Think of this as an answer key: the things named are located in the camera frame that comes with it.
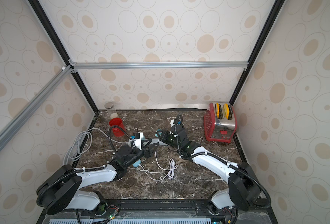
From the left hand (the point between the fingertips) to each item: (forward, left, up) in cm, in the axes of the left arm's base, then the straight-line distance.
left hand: (158, 143), depth 77 cm
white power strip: (+1, +2, 0) cm, 3 cm away
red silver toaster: (+18, -39, -2) cm, 43 cm away
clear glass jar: (+34, +38, -9) cm, 52 cm away
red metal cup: (+17, +31, -14) cm, 38 cm away
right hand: (+7, -2, +1) cm, 7 cm away
